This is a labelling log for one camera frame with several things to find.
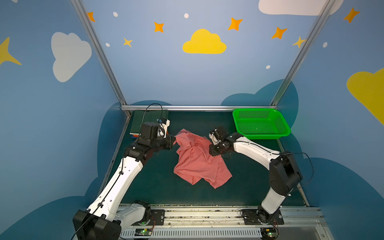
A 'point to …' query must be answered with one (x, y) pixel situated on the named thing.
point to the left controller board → (143, 232)
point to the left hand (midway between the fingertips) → (176, 137)
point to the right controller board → (269, 232)
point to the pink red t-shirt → (195, 161)
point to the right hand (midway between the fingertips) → (213, 149)
